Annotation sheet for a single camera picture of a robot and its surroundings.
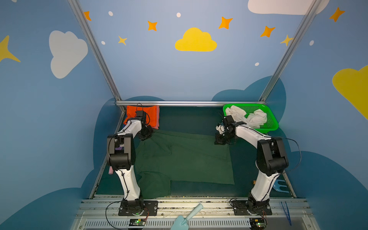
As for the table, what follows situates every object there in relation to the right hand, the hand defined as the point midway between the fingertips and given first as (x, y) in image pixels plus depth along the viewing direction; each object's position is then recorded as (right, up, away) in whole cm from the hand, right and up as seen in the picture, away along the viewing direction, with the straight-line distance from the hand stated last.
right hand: (216, 141), depth 96 cm
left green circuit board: (-46, -38, -24) cm, 64 cm away
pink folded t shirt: (-43, +16, +14) cm, 48 cm away
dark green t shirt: (-34, -10, 0) cm, 36 cm away
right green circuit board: (+16, -39, -24) cm, 48 cm away
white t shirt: (+32, +15, +14) cm, 38 cm away
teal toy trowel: (-24, -36, -27) cm, 51 cm away
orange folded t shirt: (-48, +21, +15) cm, 55 cm away
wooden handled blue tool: (+32, -24, -15) cm, 42 cm away
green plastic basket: (+44, +12, +11) cm, 47 cm away
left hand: (-45, +4, +4) cm, 45 cm away
